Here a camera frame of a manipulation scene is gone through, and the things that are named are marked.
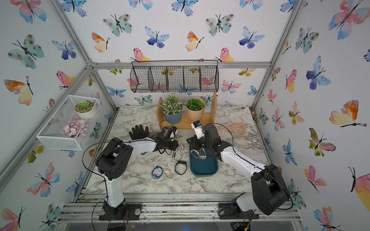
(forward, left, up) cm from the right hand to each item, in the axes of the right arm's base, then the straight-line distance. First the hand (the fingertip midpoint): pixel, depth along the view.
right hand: (192, 136), depth 84 cm
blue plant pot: (+13, +12, 0) cm, 18 cm away
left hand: (+4, +9, -15) cm, 18 cm away
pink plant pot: (+19, -1, -3) cm, 20 cm away
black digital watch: (-10, +7, -13) cm, 18 cm away
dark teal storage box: (-11, -11, -17) cm, 23 cm away
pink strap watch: (-2, -3, -14) cm, 15 cm away
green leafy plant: (+19, +13, +7) cm, 24 cm away
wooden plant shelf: (+17, +5, -9) cm, 20 cm away
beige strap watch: (-5, -7, -14) cm, 17 cm away
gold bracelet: (-15, +14, -15) cm, 25 cm away
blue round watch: (-19, +20, -14) cm, 31 cm away
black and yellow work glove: (+12, +39, -16) cm, 44 cm away
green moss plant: (+23, -1, +3) cm, 24 cm away
